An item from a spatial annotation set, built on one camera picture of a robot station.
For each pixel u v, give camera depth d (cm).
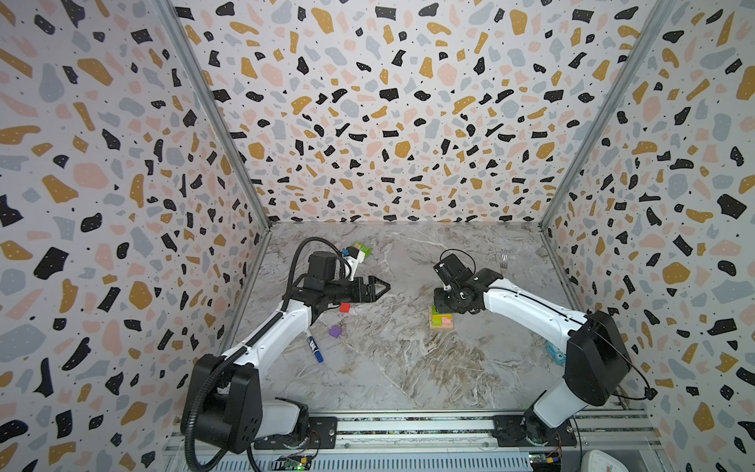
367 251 113
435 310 79
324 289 66
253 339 47
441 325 92
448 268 68
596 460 68
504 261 110
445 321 92
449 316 92
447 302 76
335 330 92
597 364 44
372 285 72
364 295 72
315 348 87
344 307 96
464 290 62
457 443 73
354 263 76
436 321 92
